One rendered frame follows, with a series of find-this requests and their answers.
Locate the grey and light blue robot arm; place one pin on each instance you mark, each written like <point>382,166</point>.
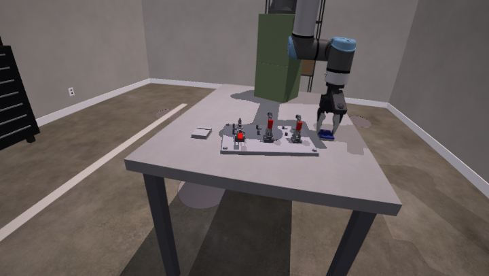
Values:
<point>338,51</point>

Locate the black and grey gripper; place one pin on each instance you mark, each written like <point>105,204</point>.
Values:
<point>325,105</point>

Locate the toggle clamp with red handle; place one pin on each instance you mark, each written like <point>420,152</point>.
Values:
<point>295,138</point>
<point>240,136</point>

